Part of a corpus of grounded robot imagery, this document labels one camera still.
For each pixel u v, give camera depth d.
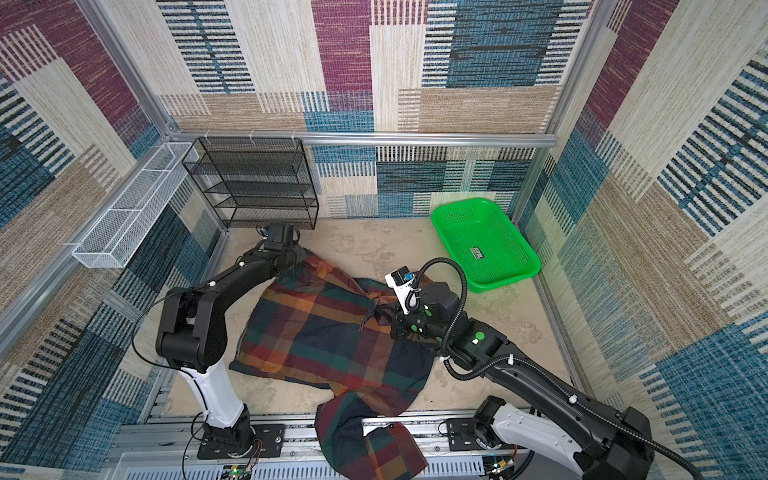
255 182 1.10
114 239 0.71
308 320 0.94
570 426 0.43
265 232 0.87
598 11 0.71
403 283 0.61
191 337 0.50
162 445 0.75
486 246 1.11
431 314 0.54
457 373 0.52
